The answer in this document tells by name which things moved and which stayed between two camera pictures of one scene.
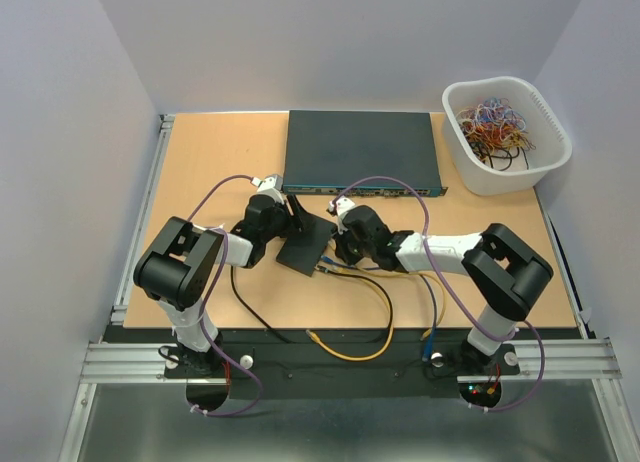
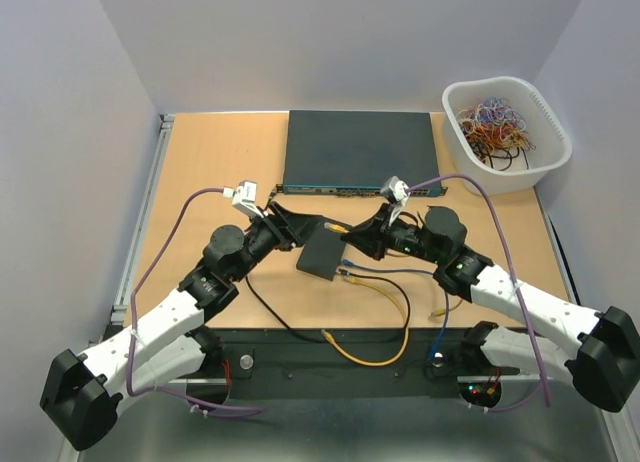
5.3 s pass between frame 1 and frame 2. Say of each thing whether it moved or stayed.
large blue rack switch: stayed
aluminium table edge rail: stayed
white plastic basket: stayed
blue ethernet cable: moved
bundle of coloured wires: stayed
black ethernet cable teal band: moved
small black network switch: moved
